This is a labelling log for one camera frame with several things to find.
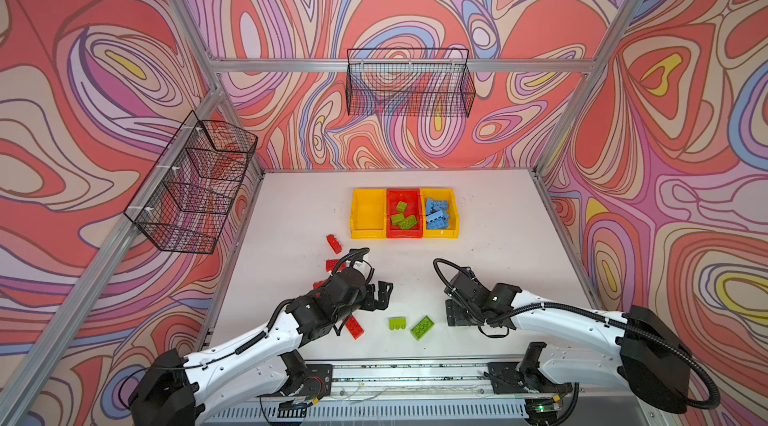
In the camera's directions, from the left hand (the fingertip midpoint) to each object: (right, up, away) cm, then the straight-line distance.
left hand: (384, 285), depth 79 cm
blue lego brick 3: (+18, +15, +20) cm, 31 cm away
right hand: (+23, -11, +4) cm, 26 cm away
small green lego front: (+4, -11, +2) cm, 12 cm away
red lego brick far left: (-17, +8, +20) cm, 27 cm away
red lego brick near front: (-8, -12, +1) cm, 15 cm away
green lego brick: (+4, +16, +23) cm, 29 cm away
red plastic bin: (+10, +24, +33) cm, 42 cm away
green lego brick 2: (+8, +15, +23) cm, 28 cm away
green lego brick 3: (+10, -13, +3) cm, 17 cm away
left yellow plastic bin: (-6, +18, +29) cm, 34 cm away
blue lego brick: (+17, +21, +25) cm, 37 cm away
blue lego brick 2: (+17, +17, +20) cm, 32 cm away
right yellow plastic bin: (+22, +25, +26) cm, 42 cm away
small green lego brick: (+6, +20, +29) cm, 36 cm away
